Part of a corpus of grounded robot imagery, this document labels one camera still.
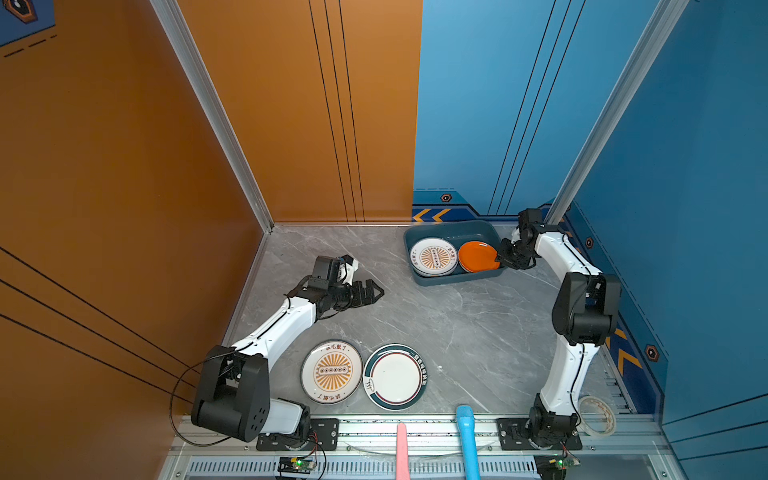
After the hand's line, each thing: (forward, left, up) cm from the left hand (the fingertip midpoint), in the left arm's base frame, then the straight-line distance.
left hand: (372, 292), depth 86 cm
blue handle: (-30, -24, -9) cm, 40 cm away
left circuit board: (-40, +19, -15) cm, 46 cm away
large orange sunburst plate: (-19, +11, -12) cm, 25 cm away
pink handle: (-37, -9, -12) cm, 40 cm away
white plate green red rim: (-20, -7, -11) cm, 24 cm away
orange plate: (+20, -36, -8) cm, 42 cm away
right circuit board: (-39, -45, -13) cm, 61 cm away
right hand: (+16, -41, -3) cm, 44 cm away
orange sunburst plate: (+21, -20, -9) cm, 30 cm away
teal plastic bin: (+34, -31, -10) cm, 47 cm away
